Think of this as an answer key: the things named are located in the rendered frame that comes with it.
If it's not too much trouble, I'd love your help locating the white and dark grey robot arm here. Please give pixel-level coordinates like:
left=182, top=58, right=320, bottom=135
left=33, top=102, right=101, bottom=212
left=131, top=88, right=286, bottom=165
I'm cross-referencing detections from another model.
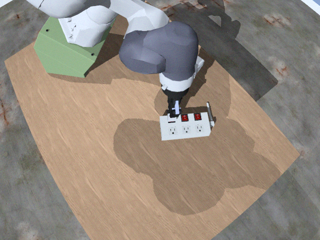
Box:
left=27, top=0, right=204, bottom=92

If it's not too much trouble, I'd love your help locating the white power strip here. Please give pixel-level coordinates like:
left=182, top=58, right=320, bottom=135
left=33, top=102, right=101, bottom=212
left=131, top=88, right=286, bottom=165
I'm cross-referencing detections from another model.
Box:
left=159, top=102, right=215, bottom=141

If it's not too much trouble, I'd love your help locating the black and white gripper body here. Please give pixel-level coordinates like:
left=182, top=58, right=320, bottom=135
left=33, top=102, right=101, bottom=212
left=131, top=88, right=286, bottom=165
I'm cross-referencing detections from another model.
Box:
left=162, top=88, right=189, bottom=105

